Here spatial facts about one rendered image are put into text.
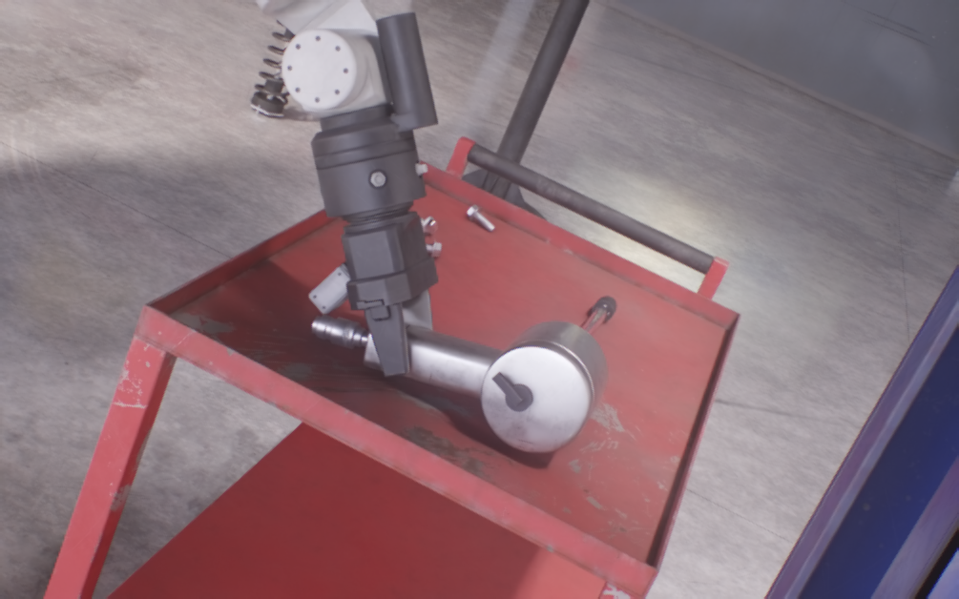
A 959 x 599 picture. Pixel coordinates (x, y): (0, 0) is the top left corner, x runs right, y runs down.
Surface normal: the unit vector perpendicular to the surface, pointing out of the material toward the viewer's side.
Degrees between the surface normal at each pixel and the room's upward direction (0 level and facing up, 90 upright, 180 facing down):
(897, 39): 90
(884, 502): 90
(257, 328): 0
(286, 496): 0
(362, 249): 84
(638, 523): 0
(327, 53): 86
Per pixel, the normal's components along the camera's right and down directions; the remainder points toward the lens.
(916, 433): -0.29, 0.26
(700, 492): 0.37, -0.86
